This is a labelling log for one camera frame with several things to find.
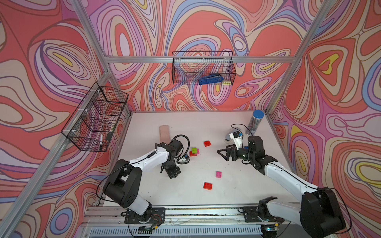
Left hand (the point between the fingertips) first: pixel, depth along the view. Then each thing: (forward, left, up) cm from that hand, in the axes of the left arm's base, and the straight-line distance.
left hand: (173, 172), depth 86 cm
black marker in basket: (+6, +35, +22) cm, 42 cm away
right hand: (+7, -28, +10) cm, 31 cm away
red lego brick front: (-8, -20, -1) cm, 21 cm away
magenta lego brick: (+13, -15, 0) cm, 20 cm away
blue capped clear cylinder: (+29, -52, +18) cm, 62 cm away
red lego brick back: (+20, -21, 0) cm, 29 cm away
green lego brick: (+13, -12, +3) cm, 18 cm away
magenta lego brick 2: (-1, -27, -1) cm, 27 cm away
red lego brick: (+12, -11, -1) cm, 16 cm away
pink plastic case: (+26, +9, +1) cm, 27 cm away
